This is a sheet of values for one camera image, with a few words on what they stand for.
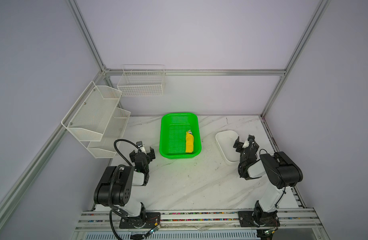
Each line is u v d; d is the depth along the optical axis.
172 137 1.04
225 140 1.05
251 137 0.80
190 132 1.08
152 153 0.88
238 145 0.86
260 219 0.66
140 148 0.80
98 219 0.75
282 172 0.49
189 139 1.04
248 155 0.70
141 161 0.71
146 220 0.73
